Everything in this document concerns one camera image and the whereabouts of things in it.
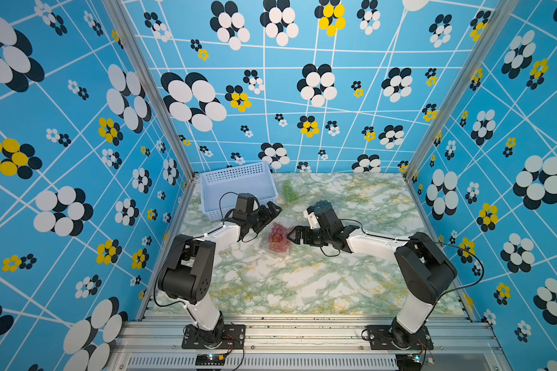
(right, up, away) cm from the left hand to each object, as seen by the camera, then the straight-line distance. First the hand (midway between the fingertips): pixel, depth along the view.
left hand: (279, 212), depth 93 cm
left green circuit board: (-21, -45, -21) cm, 54 cm away
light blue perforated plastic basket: (-29, +11, +19) cm, 37 cm away
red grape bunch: (0, -11, -2) cm, 11 cm away
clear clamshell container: (-6, -13, +2) cm, 14 cm away
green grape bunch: (+4, +8, +19) cm, 21 cm away
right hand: (+7, -9, -3) cm, 12 cm away
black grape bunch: (+19, +2, +9) cm, 21 cm away
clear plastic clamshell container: (+9, +11, +19) cm, 24 cm away
